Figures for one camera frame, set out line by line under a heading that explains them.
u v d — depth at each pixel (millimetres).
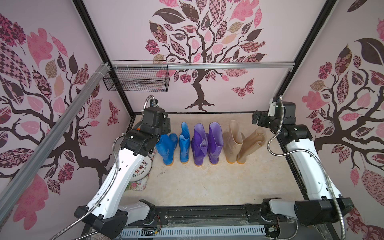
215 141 811
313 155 432
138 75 947
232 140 728
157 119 476
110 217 379
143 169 896
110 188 376
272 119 597
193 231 698
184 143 741
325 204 372
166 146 876
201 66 923
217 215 747
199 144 720
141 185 835
